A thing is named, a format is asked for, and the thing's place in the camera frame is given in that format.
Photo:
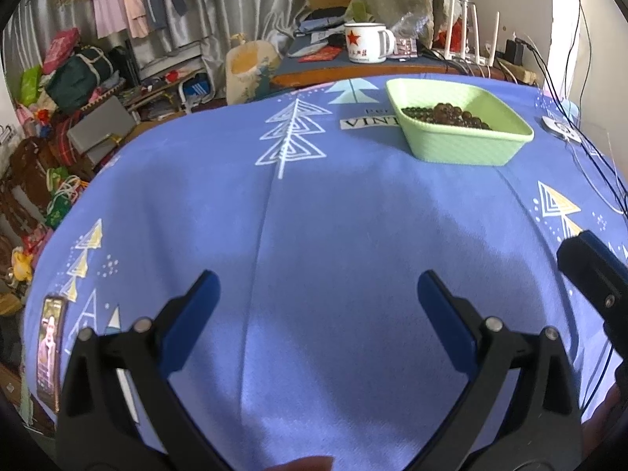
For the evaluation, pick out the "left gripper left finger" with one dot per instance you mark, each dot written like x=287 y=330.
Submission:
x=95 y=429

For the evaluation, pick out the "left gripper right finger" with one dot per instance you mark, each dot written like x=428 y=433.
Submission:
x=541 y=429

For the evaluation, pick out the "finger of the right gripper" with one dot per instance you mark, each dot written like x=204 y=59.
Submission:
x=601 y=278

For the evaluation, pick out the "left hand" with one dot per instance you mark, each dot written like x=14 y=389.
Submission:
x=309 y=463

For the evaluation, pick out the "smartphone with lit screen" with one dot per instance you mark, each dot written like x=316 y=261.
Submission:
x=48 y=352

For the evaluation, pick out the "white round charger puck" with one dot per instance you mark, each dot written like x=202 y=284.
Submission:
x=560 y=130

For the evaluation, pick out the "green plastic basin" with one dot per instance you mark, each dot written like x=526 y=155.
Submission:
x=456 y=123

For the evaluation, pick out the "black power adapter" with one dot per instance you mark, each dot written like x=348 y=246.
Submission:
x=514 y=52

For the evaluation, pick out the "white wifi router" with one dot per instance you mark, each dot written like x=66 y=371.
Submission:
x=463 y=40

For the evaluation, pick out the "grey flat box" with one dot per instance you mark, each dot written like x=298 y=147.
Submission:
x=98 y=133

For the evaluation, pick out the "blue patterned bed sheet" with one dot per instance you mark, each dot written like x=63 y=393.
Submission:
x=317 y=219

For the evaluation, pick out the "clear plastic bag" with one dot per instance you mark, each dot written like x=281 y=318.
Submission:
x=415 y=26

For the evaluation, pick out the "white enamel star mug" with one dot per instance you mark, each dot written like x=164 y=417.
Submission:
x=368 y=42

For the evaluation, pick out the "dark green duffel bag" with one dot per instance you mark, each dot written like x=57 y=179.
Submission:
x=73 y=83

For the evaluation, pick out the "wooden desk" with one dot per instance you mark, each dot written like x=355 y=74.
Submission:
x=294 y=74

